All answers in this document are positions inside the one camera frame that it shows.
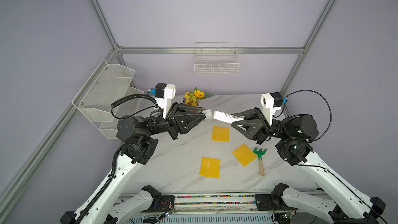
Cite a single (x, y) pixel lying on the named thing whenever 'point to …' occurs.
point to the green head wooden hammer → (260, 153)
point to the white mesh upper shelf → (109, 82)
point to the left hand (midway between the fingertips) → (202, 117)
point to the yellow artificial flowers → (192, 98)
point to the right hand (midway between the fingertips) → (230, 123)
